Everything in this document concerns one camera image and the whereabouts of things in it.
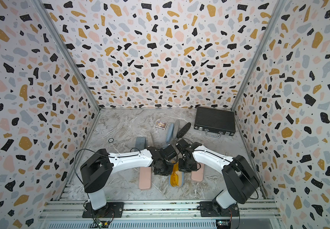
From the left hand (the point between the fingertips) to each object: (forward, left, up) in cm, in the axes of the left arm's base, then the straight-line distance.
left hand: (173, 175), depth 82 cm
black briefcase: (+38, -32, +2) cm, 50 cm away
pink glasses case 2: (0, -15, -1) cm, 15 cm away
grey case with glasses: (+33, -3, +1) cm, 33 cm away
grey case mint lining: (+22, +22, -1) cm, 31 cm away
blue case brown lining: (+29, +2, +1) cm, 29 cm away
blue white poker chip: (+27, +45, -4) cm, 52 cm away
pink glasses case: (-1, +16, 0) cm, 16 cm away
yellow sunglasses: (-2, -1, -3) cm, 4 cm away
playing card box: (+39, +9, -3) cm, 40 cm away
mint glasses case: (+20, +14, +2) cm, 24 cm away
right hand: (+3, -5, -1) cm, 6 cm away
